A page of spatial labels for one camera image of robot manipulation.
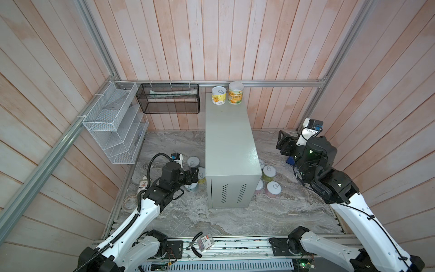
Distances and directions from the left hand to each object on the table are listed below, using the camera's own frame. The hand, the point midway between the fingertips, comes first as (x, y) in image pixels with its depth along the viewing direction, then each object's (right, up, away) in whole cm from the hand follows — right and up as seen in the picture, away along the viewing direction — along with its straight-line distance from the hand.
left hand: (190, 173), depth 80 cm
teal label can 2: (-1, -9, +8) cm, 12 cm away
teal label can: (-1, +4, +15) cm, 16 cm away
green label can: (+42, -2, +13) cm, 44 cm away
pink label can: (+42, -9, +6) cm, 44 cm away
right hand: (+39, +18, -18) cm, 47 cm away
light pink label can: (+36, -8, +8) cm, 37 cm away
